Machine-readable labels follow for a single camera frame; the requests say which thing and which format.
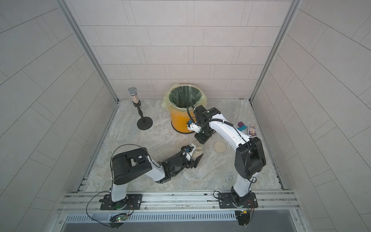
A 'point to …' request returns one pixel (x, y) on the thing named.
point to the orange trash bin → (178, 122)
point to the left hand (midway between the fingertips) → (200, 150)
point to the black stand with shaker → (145, 123)
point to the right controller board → (243, 217)
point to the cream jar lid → (220, 147)
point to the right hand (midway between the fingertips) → (201, 139)
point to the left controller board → (117, 220)
